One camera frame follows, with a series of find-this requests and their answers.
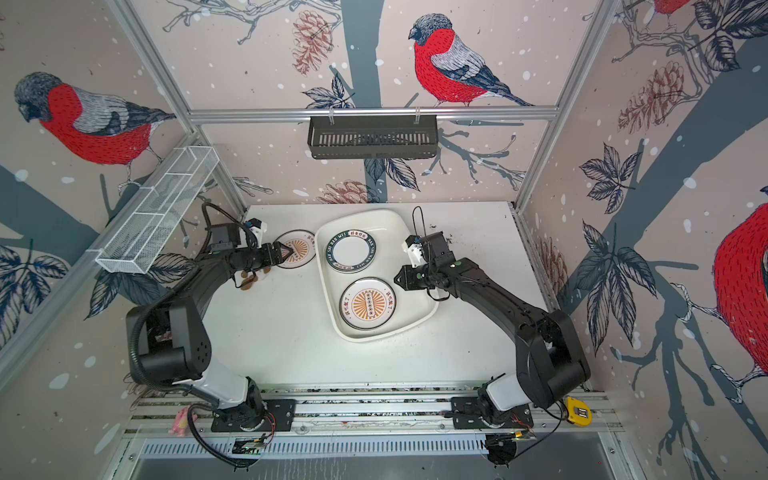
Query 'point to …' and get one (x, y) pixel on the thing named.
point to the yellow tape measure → (578, 412)
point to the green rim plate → (351, 251)
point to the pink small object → (180, 423)
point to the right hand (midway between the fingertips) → (395, 281)
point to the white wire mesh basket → (142, 238)
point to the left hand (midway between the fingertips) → (281, 251)
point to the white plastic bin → (389, 228)
